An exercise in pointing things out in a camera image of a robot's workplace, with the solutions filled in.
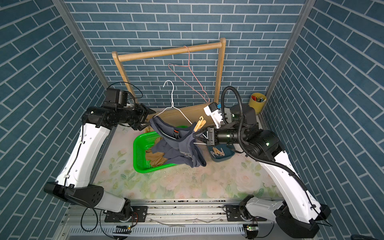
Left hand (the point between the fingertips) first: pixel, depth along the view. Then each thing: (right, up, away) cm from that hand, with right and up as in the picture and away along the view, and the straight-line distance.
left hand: (159, 114), depth 69 cm
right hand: (+18, -9, -15) cm, 25 cm away
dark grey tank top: (+9, -14, -3) cm, 16 cm away
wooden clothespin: (+30, -22, +27) cm, 46 cm away
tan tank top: (-7, -26, +20) cm, 33 cm away
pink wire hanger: (+19, +12, +14) cm, 26 cm away
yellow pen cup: (+62, +12, +42) cm, 76 cm away
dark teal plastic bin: (+37, -23, +25) cm, 51 cm away
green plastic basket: (-18, -17, +26) cm, 36 cm away
